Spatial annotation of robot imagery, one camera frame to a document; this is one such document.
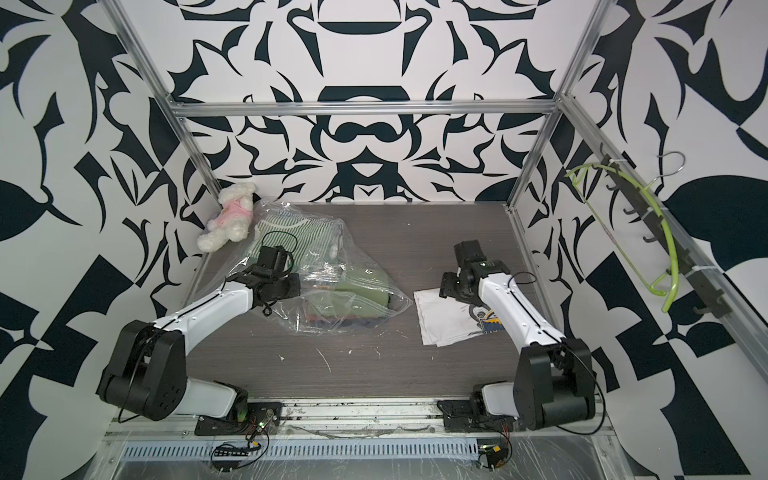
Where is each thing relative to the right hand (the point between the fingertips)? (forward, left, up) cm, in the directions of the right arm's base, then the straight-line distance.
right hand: (454, 287), depth 87 cm
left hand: (+4, +48, -1) cm, 48 cm away
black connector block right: (-39, -5, -10) cm, 40 cm away
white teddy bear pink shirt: (+25, +70, +3) cm, 74 cm away
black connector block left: (-38, +57, -11) cm, 69 cm away
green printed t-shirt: (-2, +27, +2) cm, 27 cm away
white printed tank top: (-7, +3, -8) cm, 11 cm away
